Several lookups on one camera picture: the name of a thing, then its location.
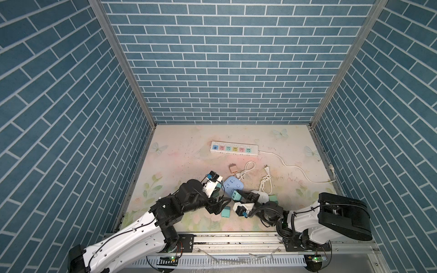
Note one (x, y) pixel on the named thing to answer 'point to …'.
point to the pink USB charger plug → (234, 169)
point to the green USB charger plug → (273, 198)
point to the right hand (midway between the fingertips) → (239, 193)
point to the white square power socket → (263, 197)
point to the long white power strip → (234, 148)
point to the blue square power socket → (231, 184)
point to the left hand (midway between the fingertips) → (229, 198)
